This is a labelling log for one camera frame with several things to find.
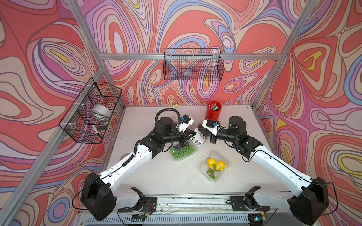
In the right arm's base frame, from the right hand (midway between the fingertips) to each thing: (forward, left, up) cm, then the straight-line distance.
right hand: (200, 130), depth 72 cm
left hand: (-2, +2, +1) cm, 3 cm away
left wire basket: (+7, +60, +4) cm, 61 cm away
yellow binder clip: (+44, +15, -23) cm, 52 cm away
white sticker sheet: (-2, +1, -4) cm, 5 cm away
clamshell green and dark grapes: (-2, +12, -22) cm, 25 cm away
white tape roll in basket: (+11, +52, +7) cm, 54 cm away
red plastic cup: (+29, -15, -16) cm, 37 cm away
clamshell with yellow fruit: (-11, -8, -22) cm, 26 cm away
